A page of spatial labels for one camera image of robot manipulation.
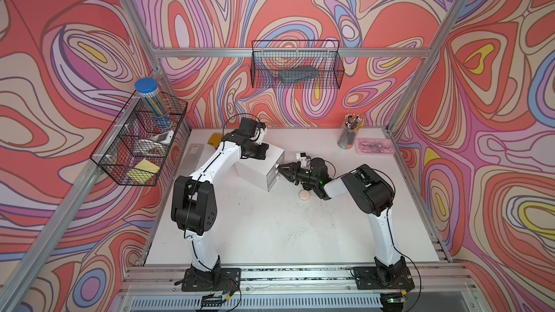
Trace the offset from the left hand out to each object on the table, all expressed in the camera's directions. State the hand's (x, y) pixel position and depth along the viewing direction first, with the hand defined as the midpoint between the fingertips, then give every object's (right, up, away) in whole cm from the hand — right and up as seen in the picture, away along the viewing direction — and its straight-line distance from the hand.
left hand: (266, 153), depth 92 cm
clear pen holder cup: (+40, +13, +10) cm, 43 cm away
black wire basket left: (-45, +2, -17) cm, 48 cm away
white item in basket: (-34, +6, -18) cm, 39 cm away
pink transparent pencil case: (+53, +3, +20) cm, 57 cm away
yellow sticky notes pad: (-35, -5, -29) cm, 45 cm away
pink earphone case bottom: (+17, -18, +2) cm, 25 cm away
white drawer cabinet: (-1, -8, -6) cm, 10 cm away
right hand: (+5, -9, +2) cm, 10 cm away
